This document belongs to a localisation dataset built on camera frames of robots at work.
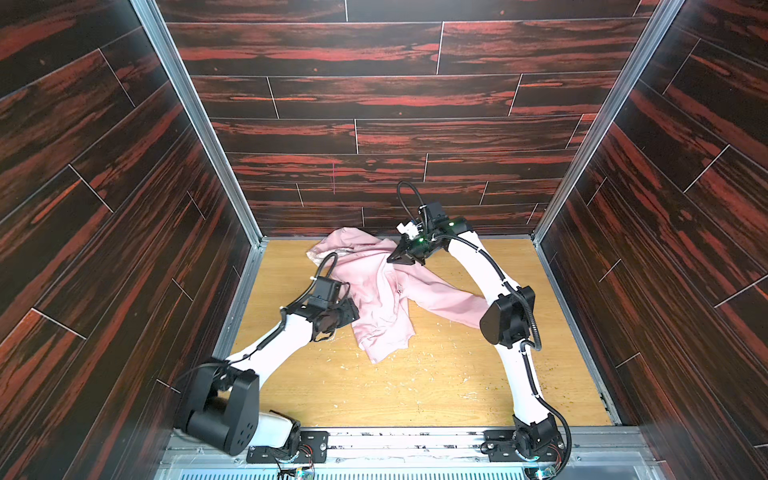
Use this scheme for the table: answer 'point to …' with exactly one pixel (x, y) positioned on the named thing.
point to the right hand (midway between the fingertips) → (392, 258)
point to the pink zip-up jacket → (379, 291)
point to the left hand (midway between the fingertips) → (353, 312)
